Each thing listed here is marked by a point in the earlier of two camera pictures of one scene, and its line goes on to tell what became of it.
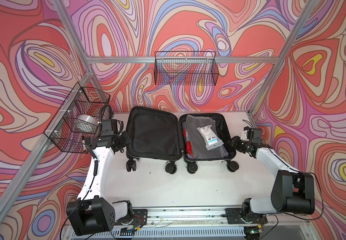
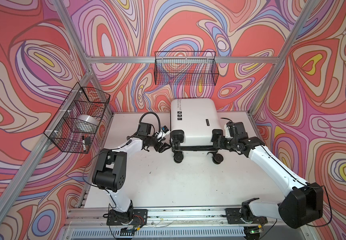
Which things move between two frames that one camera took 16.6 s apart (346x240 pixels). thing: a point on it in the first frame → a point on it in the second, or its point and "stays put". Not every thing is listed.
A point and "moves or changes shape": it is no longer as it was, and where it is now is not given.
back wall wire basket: x=186 y=68 stays put
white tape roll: x=85 y=123 stays put
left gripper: x=126 y=138 → x=161 y=149
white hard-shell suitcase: x=159 y=133 moves or changes shape
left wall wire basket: x=77 y=120 stays put
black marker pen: x=83 y=143 stays put
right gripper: x=233 y=142 → x=219 y=140
